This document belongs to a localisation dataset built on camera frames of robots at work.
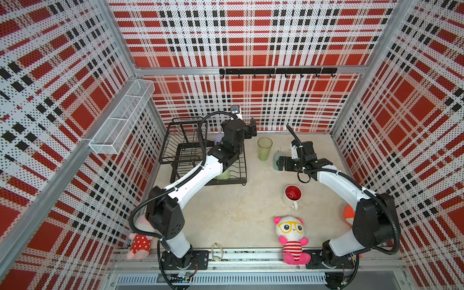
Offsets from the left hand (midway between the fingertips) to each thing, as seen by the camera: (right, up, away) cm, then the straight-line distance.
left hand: (245, 118), depth 78 cm
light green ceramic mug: (-11, -28, +19) cm, 35 cm away
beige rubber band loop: (-14, -58, -2) cm, 59 cm away
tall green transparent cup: (+11, -11, +21) cm, 26 cm away
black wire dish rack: (-34, -8, +28) cm, 45 cm away
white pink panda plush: (+19, -47, -3) cm, 51 cm away
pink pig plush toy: (-43, -53, -4) cm, 68 cm away
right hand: (+22, -20, +12) cm, 32 cm away
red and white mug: (+24, -37, +13) cm, 46 cm away
